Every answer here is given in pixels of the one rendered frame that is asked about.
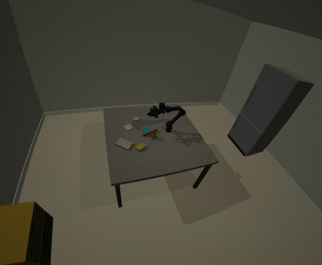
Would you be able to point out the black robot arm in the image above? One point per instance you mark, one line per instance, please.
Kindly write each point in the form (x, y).
(169, 124)

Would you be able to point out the yellow block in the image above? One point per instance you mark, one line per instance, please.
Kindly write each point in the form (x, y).
(140, 147)

